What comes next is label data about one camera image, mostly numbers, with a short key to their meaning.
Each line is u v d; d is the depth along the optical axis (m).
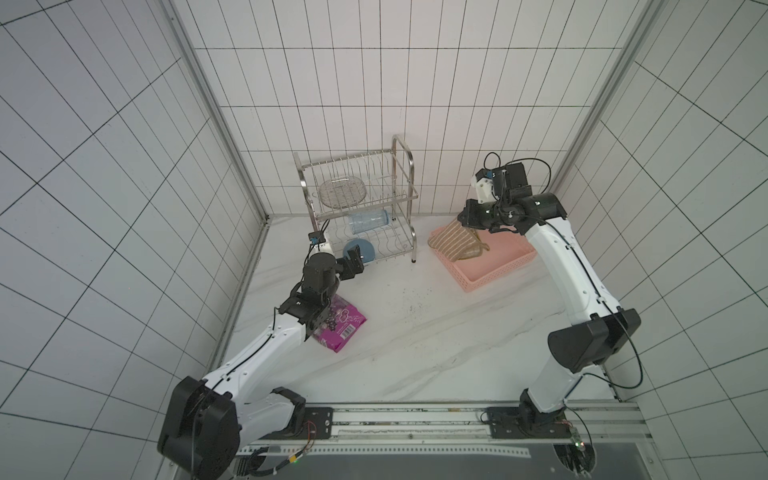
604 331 0.43
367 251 1.03
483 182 0.70
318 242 0.67
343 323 0.85
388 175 1.00
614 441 0.74
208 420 0.40
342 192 0.90
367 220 1.10
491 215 0.64
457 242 0.84
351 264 0.73
